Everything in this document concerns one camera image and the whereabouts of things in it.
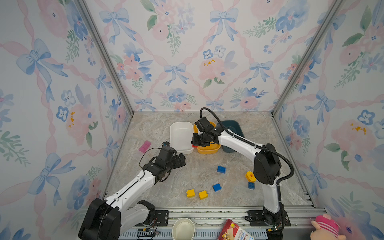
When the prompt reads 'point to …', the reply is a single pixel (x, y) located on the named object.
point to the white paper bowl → (183, 228)
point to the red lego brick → (193, 146)
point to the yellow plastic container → (212, 148)
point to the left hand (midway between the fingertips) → (179, 157)
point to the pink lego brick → (145, 146)
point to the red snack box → (232, 231)
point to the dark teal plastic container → (234, 126)
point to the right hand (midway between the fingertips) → (192, 141)
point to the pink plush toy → (325, 228)
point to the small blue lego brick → (251, 185)
